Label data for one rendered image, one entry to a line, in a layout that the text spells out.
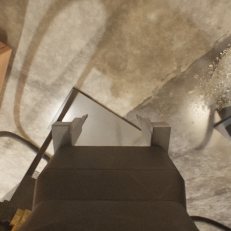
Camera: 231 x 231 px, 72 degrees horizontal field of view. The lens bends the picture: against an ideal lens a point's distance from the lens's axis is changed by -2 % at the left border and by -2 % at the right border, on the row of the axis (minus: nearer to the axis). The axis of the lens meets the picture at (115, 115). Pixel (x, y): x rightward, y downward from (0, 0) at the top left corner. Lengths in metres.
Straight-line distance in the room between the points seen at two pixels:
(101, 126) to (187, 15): 0.53
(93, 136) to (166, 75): 0.44
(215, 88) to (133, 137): 0.40
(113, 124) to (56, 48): 0.38
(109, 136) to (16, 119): 0.47
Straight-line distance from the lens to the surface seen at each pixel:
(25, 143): 1.01
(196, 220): 0.95
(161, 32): 0.57
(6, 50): 0.65
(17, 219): 0.54
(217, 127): 0.81
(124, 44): 0.57
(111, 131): 0.77
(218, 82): 0.68
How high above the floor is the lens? 0.55
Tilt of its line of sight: 51 degrees down
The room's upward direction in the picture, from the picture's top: 170 degrees counter-clockwise
